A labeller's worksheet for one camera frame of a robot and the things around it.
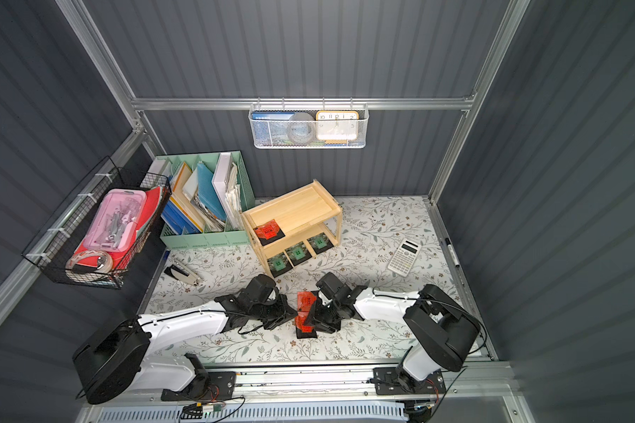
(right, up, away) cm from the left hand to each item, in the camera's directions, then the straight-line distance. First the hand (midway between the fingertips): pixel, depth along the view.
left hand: (298, 313), depth 81 cm
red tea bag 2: (+1, +1, +8) cm, 9 cm away
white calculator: (+39, +15, +18) cm, 45 cm away
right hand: (+4, -3, +1) cm, 5 cm away
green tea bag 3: (+7, +20, +21) cm, 30 cm away
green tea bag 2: (-2, +17, +18) cm, 25 cm away
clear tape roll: (-49, +18, -15) cm, 54 cm away
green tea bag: (-9, +13, +15) cm, 22 cm away
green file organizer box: (-34, +37, +14) cm, 53 cm away
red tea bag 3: (+1, -5, -1) cm, 5 cm away
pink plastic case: (-50, +28, -9) cm, 58 cm away
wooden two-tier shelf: (-2, +28, +4) cm, 28 cm away
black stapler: (-44, +10, +14) cm, 47 cm away
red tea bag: (-9, +25, +1) cm, 27 cm away
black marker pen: (+61, +16, +26) cm, 68 cm away
